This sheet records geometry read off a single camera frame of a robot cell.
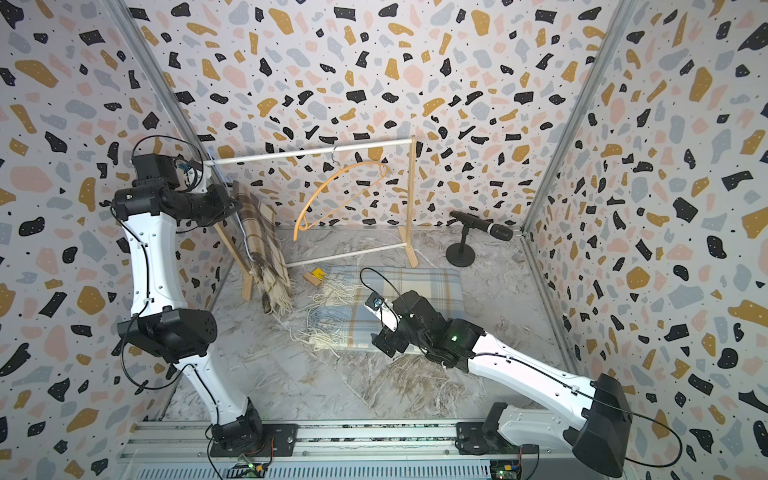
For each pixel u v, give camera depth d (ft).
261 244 2.66
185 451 2.39
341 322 3.04
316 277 3.46
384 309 1.99
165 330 1.65
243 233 2.87
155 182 1.86
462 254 3.69
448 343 1.71
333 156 3.32
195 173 2.13
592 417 1.30
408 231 3.59
